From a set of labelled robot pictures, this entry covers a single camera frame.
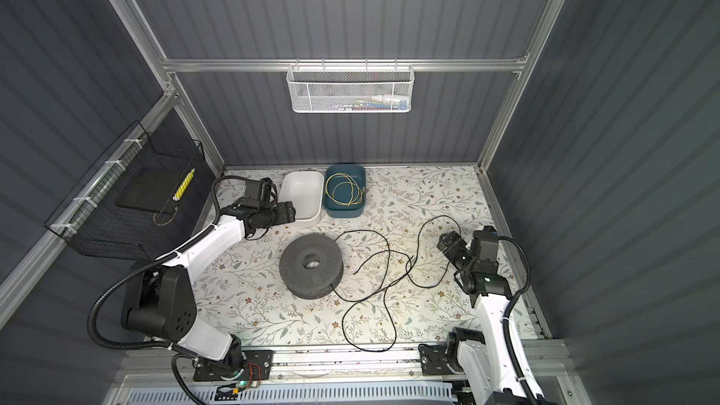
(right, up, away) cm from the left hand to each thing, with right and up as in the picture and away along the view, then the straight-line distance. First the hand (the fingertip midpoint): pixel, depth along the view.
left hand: (285, 211), depth 91 cm
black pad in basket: (-32, +8, -17) cm, 37 cm away
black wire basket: (-37, 0, -27) cm, 46 cm away
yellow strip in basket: (-25, +6, -16) cm, 30 cm away
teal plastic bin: (+18, +7, +22) cm, 29 cm away
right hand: (+53, -9, -9) cm, 54 cm away
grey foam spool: (+9, -18, +1) cm, 20 cm away
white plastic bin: (+2, +7, +20) cm, 22 cm away
